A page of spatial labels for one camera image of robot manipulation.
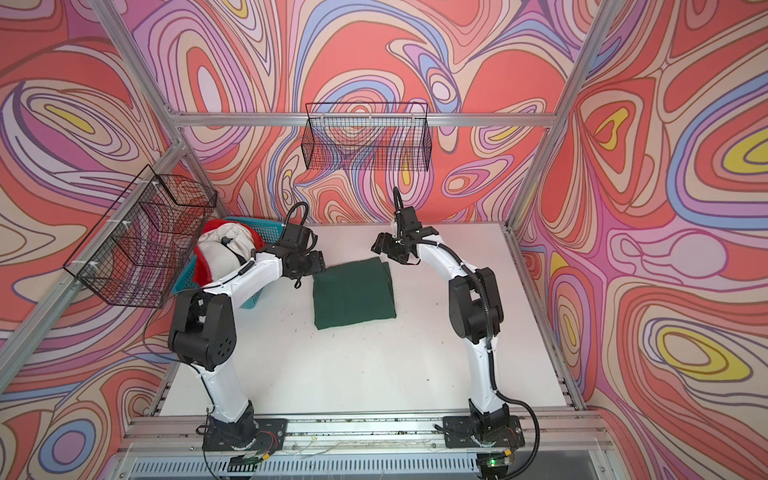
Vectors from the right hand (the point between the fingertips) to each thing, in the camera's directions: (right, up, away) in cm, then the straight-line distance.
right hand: (382, 255), depth 97 cm
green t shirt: (-10, -12, +1) cm, 16 cm away
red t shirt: (-58, -6, -5) cm, 59 cm away
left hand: (-20, -2, -1) cm, 21 cm away
